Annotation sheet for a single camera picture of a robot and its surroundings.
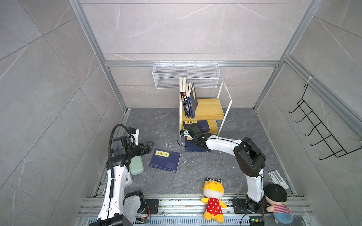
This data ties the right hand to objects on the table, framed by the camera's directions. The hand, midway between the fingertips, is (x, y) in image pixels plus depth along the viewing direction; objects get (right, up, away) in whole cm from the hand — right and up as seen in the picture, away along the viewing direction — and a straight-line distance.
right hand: (198, 127), depth 96 cm
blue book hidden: (-23, -22, -5) cm, 32 cm away
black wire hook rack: (+57, -8, -36) cm, 68 cm away
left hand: (-33, -7, -17) cm, 38 cm away
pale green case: (-40, -24, -11) cm, 48 cm away
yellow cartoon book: (+8, +3, +5) cm, 10 cm away
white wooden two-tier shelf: (+6, +12, -3) cm, 14 cm away
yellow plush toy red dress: (+5, -32, -24) cm, 41 cm away
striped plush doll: (+37, -34, -26) cm, 56 cm away
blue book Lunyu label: (-3, +16, -4) cm, 17 cm away
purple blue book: (+4, +1, +3) cm, 5 cm away
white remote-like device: (+45, -30, -15) cm, 56 cm away
